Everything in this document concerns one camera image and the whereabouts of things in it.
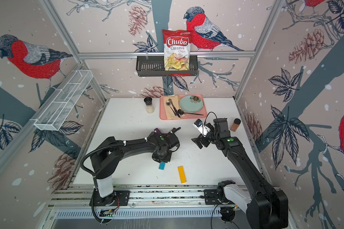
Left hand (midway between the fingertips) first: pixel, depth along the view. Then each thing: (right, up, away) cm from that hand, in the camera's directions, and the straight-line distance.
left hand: (168, 158), depth 85 cm
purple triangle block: (-9, +15, +14) cm, 22 cm away
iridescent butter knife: (-1, +39, +34) cm, 52 cm away
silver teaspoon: (-2, +36, +32) cm, 48 cm away
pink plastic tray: (+26, +29, +27) cm, 48 cm away
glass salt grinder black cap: (-17, +32, +24) cm, 43 cm away
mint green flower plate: (+17, +35, +32) cm, 51 cm away
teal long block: (-4, -4, -1) cm, 6 cm away
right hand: (+18, +18, -4) cm, 25 cm away
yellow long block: (+8, -8, -4) cm, 12 cm away
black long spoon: (+9, +28, +25) cm, 39 cm away
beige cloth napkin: (-1, +27, +25) cm, 37 cm away
